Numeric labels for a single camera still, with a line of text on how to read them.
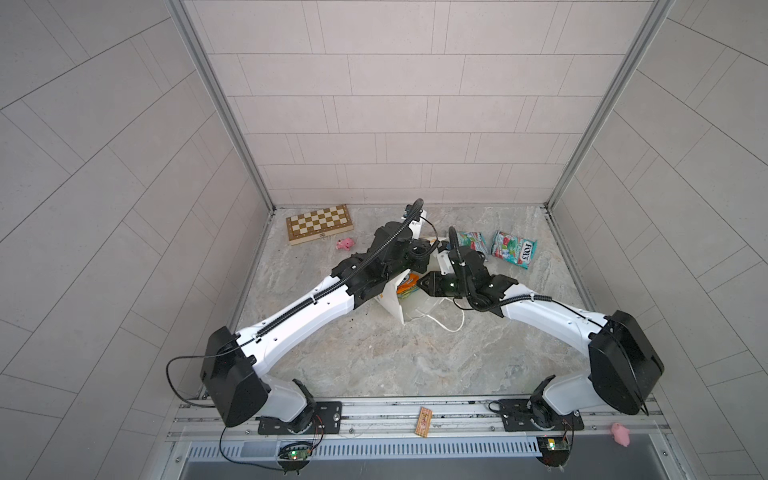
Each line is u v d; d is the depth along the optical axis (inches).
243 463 25.6
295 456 25.3
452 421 28.0
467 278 24.8
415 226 24.7
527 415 27.8
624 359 15.9
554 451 26.8
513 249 39.7
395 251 20.5
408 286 33.8
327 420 27.8
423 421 27.7
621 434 26.4
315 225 41.9
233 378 15.0
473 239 41.1
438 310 35.1
